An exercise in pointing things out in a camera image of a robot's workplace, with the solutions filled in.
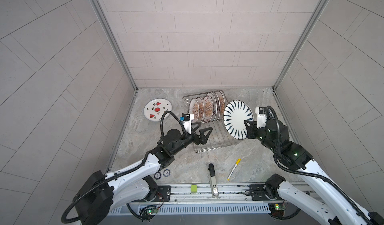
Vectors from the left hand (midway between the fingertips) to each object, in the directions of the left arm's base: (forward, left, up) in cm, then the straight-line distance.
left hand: (210, 127), depth 69 cm
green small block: (-22, +8, -23) cm, 32 cm away
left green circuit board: (-31, +25, -19) cm, 44 cm away
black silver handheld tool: (-20, -2, -18) cm, 27 cm away
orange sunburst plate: (+20, -6, -4) cm, 21 cm away
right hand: (+2, -15, +1) cm, 16 cm away
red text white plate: (+21, 0, -15) cm, 26 cm away
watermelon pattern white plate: (+26, +37, -22) cm, 50 cm away
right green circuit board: (-30, -31, -23) cm, 49 cm away
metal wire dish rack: (+4, -6, -21) cm, 23 cm away
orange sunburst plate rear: (+18, -8, -5) cm, 21 cm away
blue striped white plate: (+8, -13, +1) cm, 15 cm away
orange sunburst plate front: (+21, +9, -15) cm, 27 cm away
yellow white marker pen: (-9, -16, -22) cm, 29 cm away
